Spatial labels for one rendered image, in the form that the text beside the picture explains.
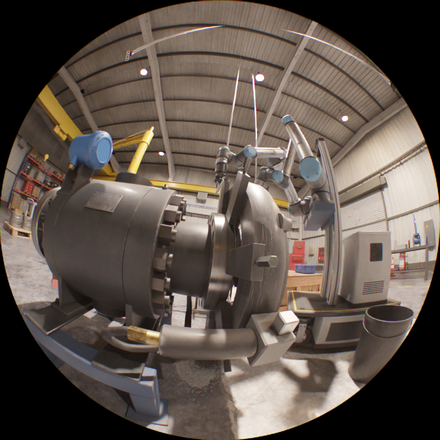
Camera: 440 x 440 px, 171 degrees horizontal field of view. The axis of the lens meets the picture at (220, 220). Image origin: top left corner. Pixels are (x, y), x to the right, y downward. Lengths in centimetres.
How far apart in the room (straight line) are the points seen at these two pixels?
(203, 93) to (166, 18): 479
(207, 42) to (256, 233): 795
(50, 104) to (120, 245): 1160
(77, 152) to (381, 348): 152
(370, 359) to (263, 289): 75
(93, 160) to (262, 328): 76
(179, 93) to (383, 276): 959
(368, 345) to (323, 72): 879
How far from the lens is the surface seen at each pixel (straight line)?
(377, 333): 87
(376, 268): 123
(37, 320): 71
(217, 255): 47
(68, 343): 62
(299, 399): 85
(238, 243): 72
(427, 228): 828
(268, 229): 37
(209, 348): 32
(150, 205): 47
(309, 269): 211
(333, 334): 112
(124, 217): 46
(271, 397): 82
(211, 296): 51
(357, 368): 99
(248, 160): 50
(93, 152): 66
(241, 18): 764
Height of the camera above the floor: 64
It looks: 13 degrees up
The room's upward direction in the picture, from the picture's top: 7 degrees clockwise
